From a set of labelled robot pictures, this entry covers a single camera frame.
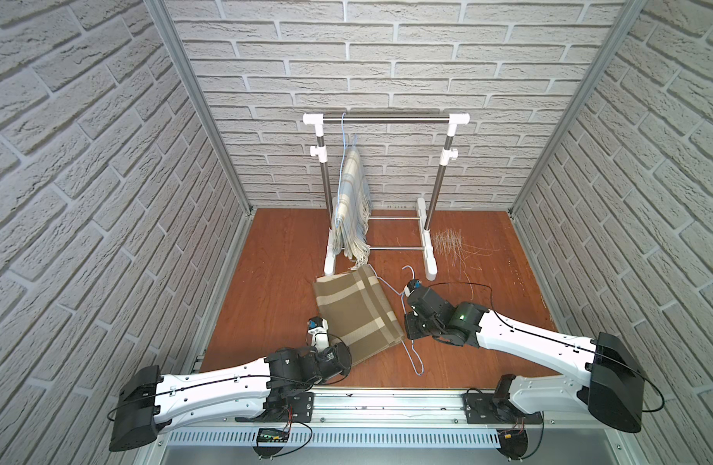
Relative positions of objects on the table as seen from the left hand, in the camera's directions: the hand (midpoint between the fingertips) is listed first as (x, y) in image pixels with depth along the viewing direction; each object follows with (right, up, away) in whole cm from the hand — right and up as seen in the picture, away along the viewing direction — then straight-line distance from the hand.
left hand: (347, 348), depth 78 cm
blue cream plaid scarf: (+1, +39, +7) cm, 39 cm away
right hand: (+15, +6, +1) cm, 16 cm away
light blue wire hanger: (-2, +52, +8) cm, 52 cm away
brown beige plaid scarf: (+2, +8, +9) cm, 12 cm away
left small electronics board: (-19, -19, -7) cm, 28 cm away
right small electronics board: (+42, -21, -8) cm, 48 cm away
